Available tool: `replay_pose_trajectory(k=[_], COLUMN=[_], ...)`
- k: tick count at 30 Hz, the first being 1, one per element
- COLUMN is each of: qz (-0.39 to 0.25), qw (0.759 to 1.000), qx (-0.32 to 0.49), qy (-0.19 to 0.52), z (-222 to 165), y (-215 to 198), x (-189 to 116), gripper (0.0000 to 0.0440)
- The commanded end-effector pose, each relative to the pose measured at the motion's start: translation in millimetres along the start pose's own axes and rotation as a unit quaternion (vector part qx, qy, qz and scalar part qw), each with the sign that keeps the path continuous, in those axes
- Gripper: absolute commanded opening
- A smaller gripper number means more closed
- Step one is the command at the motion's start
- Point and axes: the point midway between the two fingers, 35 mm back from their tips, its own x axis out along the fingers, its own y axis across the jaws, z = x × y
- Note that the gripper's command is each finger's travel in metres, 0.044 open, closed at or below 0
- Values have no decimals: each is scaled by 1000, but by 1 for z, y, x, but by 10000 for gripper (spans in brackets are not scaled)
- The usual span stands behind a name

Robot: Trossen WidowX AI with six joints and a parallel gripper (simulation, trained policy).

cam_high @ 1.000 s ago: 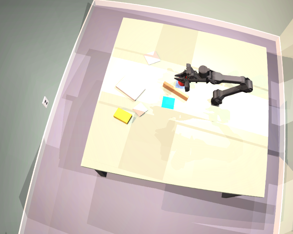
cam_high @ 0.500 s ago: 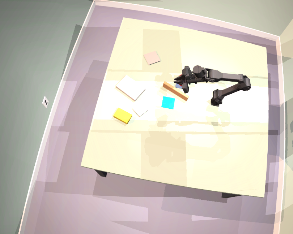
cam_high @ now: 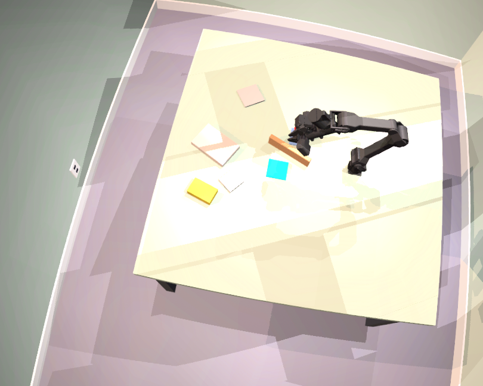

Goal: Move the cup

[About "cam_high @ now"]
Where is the yellow rectangular block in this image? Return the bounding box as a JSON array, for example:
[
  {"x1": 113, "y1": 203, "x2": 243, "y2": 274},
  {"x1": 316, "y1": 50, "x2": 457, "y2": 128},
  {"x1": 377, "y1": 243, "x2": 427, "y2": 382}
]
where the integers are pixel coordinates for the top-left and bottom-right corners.
[{"x1": 187, "y1": 178, "x2": 218, "y2": 205}]

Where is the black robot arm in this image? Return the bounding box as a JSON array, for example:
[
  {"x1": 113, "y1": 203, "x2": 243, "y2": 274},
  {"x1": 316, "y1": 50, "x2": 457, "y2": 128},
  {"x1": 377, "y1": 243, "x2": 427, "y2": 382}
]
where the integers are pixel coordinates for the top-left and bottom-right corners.
[{"x1": 294, "y1": 108, "x2": 409, "y2": 176}]

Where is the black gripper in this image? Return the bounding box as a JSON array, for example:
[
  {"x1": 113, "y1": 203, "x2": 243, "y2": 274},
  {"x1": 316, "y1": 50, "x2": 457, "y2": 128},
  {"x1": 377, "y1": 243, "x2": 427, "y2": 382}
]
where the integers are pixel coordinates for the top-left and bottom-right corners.
[{"x1": 287, "y1": 110, "x2": 323, "y2": 157}]

